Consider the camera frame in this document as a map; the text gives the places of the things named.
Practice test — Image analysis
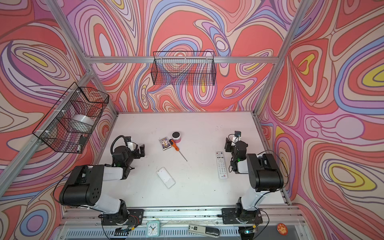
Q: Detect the white remote control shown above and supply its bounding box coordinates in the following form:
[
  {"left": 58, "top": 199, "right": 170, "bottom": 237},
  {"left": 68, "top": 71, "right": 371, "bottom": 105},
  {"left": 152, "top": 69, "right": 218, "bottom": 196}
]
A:
[{"left": 215, "top": 151, "right": 228, "bottom": 179}]

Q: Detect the orange handled screwdriver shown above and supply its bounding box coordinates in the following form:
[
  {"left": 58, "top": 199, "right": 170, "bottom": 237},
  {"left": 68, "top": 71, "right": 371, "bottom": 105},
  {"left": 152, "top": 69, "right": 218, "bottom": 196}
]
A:
[{"left": 169, "top": 139, "right": 188, "bottom": 162}]

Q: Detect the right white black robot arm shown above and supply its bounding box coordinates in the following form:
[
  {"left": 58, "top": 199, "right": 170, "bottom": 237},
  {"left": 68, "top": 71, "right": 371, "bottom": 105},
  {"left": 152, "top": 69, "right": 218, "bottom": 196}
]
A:
[{"left": 222, "top": 139, "right": 284, "bottom": 226}]

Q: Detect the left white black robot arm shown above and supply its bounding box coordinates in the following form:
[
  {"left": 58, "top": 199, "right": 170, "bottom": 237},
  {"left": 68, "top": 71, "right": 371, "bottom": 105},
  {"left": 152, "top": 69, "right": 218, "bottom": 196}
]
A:
[{"left": 59, "top": 135, "right": 145, "bottom": 229}]

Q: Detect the small colourful card box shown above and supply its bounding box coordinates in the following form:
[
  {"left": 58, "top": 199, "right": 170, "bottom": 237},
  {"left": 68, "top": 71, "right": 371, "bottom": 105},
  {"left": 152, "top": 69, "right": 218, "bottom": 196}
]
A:
[{"left": 159, "top": 137, "right": 172, "bottom": 151}]

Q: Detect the white rectangular plastic tray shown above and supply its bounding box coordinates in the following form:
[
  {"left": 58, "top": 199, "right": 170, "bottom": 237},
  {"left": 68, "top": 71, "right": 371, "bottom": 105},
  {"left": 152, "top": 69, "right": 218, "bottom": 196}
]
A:
[{"left": 157, "top": 167, "right": 176, "bottom": 189}]

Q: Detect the pink tape roll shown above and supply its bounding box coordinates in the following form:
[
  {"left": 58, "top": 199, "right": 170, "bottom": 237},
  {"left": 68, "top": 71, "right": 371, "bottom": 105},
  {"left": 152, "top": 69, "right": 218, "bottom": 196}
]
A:
[{"left": 172, "top": 132, "right": 181, "bottom": 143}]

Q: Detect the white roll in basket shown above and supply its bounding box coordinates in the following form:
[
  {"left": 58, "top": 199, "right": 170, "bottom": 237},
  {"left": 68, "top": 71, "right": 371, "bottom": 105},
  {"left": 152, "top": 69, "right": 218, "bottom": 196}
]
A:
[{"left": 69, "top": 115, "right": 95, "bottom": 133}]

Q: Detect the small teal alarm clock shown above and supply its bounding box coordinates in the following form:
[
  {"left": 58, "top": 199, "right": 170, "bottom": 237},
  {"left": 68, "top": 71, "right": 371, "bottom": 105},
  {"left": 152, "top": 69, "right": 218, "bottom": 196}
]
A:
[{"left": 146, "top": 221, "right": 161, "bottom": 238}]

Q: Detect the black silver stapler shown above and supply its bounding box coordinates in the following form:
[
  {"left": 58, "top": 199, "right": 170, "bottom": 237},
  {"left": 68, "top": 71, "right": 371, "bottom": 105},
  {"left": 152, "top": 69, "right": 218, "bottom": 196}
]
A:
[{"left": 188, "top": 225, "right": 221, "bottom": 238}]

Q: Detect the red round sticker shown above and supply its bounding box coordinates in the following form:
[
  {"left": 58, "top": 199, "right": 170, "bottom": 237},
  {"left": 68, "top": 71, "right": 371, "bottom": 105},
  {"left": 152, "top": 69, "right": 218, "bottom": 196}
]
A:
[{"left": 277, "top": 223, "right": 288, "bottom": 236}]

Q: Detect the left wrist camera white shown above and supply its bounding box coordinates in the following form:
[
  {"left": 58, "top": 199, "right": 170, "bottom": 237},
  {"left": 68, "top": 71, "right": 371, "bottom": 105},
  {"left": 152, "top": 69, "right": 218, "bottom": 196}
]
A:
[{"left": 125, "top": 136, "right": 135, "bottom": 151}]

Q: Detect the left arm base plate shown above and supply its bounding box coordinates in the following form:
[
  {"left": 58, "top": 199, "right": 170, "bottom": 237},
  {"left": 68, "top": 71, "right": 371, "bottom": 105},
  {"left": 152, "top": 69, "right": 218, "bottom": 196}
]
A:
[{"left": 99, "top": 209, "right": 144, "bottom": 227}]

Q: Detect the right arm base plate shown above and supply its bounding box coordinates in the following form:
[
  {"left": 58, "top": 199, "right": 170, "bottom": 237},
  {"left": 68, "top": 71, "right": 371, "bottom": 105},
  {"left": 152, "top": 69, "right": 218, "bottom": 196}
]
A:
[{"left": 218, "top": 208, "right": 263, "bottom": 226}]

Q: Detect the black wire basket left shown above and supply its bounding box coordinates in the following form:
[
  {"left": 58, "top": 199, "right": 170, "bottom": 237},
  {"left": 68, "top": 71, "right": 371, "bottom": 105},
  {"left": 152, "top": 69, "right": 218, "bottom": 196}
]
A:
[{"left": 33, "top": 83, "right": 110, "bottom": 154}]

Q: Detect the black wire basket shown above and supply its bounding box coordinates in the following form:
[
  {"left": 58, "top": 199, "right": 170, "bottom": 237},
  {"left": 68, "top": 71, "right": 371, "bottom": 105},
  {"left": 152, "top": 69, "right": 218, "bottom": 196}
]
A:
[
  {"left": 33, "top": 83, "right": 110, "bottom": 154},
  {"left": 151, "top": 51, "right": 217, "bottom": 86}
]

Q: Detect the black wire basket back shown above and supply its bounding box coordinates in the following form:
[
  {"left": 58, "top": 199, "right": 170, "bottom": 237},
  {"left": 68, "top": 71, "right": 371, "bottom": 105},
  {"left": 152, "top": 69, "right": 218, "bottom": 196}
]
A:
[{"left": 151, "top": 51, "right": 217, "bottom": 86}]

